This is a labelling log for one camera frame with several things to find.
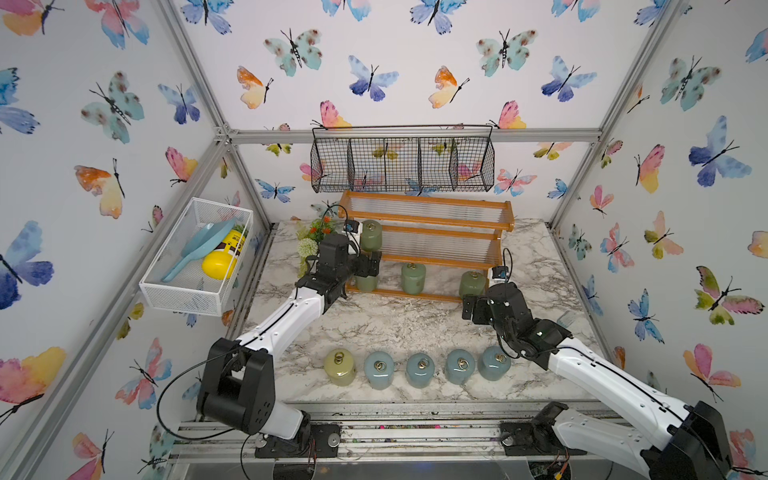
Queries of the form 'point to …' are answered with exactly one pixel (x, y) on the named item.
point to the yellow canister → (339, 367)
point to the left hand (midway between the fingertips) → (368, 247)
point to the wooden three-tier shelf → (430, 246)
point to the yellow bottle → (221, 263)
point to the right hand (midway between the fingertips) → (481, 294)
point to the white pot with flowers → (309, 236)
